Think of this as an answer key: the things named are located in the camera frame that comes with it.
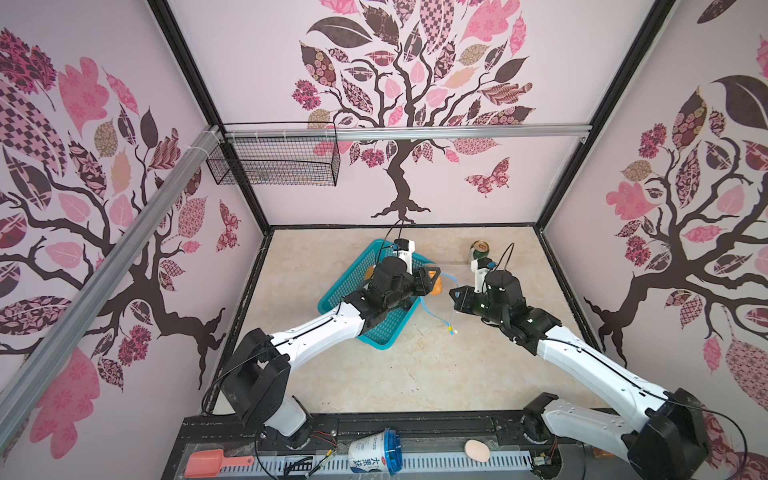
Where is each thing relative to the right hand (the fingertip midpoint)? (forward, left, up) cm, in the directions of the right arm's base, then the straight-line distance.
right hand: (450, 288), depth 79 cm
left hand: (+2, +4, +3) cm, 6 cm away
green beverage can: (+21, -14, -9) cm, 27 cm away
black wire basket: (+43, +53, +15) cm, 70 cm away
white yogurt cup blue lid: (-36, +20, -11) cm, 42 cm away
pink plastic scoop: (-37, +59, -15) cm, 71 cm away
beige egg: (-35, -4, -17) cm, 39 cm away
